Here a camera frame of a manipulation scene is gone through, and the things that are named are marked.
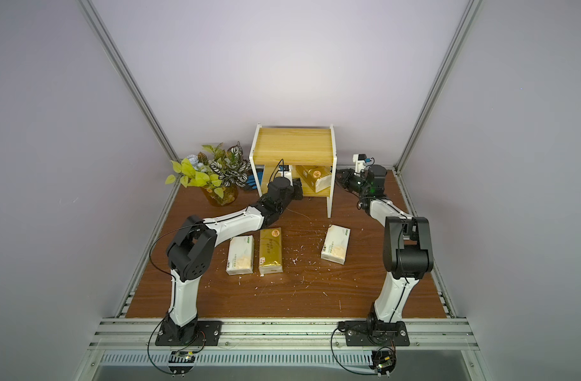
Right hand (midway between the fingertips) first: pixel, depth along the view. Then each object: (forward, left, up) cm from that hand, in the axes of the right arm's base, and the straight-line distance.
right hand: (332, 167), depth 89 cm
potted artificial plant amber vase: (-5, +43, +3) cm, 43 cm away
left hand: (-2, +11, -3) cm, 12 cm away
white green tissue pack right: (-23, -1, -18) cm, 30 cm away
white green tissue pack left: (-29, +34, -18) cm, 48 cm away
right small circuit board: (-58, -14, -25) cm, 65 cm away
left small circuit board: (-59, +48, -24) cm, 80 cm away
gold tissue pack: (-5, +6, 0) cm, 8 cm away
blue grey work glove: (-8, +30, +1) cm, 31 cm away
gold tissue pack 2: (-27, +23, -16) cm, 39 cm away
